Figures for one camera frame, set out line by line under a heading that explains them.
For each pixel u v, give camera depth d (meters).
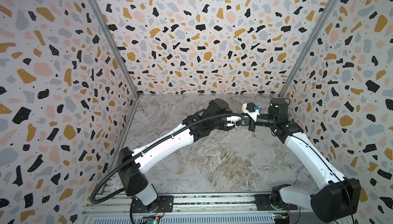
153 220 0.70
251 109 0.59
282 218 0.72
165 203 0.74
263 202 0.74
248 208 0.74
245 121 0.58
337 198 0.39
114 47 0.91
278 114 0.58
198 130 0.49
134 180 0.39
